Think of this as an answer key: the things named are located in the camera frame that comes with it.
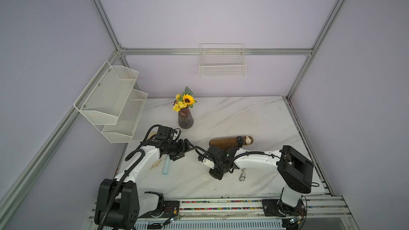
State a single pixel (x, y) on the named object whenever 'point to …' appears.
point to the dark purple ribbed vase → (185, 119)
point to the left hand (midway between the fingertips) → (189, 152)
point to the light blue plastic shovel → (165, 169)
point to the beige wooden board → (151, 133)
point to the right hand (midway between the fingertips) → (215, 172)
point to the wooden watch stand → (228, 141)
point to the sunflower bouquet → (184, 100)
